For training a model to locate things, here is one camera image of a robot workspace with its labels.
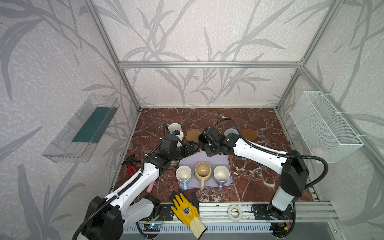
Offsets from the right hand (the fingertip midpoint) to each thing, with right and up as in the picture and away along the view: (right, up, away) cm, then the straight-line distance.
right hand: (208, 144), depth 84 cm
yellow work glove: (-10, -32, -12) cm, 35 cm away
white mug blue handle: (-14, -17, 0) cm, 22 cm away
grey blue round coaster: (+17, +7, +23) cm, 29 cm away
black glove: (-7, -27, -7) cm, 29 cm away
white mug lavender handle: (+8, -17, +1) cm, 19 cm away
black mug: (-3, +2, -4) cm, 5 cm away
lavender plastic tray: (+4, -11, +5) cm, 13 cm away
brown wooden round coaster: (+30, +4, +20) cm, 37 cm away
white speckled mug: (-20, +8, +13) cm, 25 cm away
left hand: (-6, +1, -5) cm, 8 cm away
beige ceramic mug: (-3, -16, +1) cm, 17 cm away
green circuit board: (-27, -38, -13) cm, 48 cm away
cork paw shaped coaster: (-10, +3, +21) cm, 23 cm away
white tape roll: (+12, -34, -13) cm, 38 cm away
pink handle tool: (-32, -23, -4) cm, 39 cm away
